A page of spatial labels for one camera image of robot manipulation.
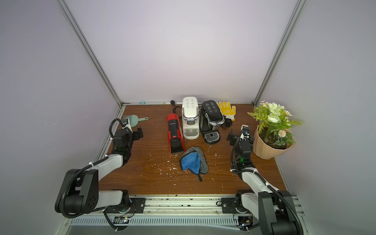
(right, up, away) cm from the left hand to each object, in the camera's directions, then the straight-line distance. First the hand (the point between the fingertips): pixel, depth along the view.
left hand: (133, 125), depth 89 cm
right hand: (+64, -2, -6) cm, 65 cm away
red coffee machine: (+27, -5, -11) cm, 30 cm away
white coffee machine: (+36, +5, -8) cm, 37 cm away
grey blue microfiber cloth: (+37, -20, -3) cm, 43 cm away
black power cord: (+19, +18, +33) cm, 42 cm away
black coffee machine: (+48, +5, -7) cm, 48 cm away
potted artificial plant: (+84, -6, -5) cm, 84 cm away
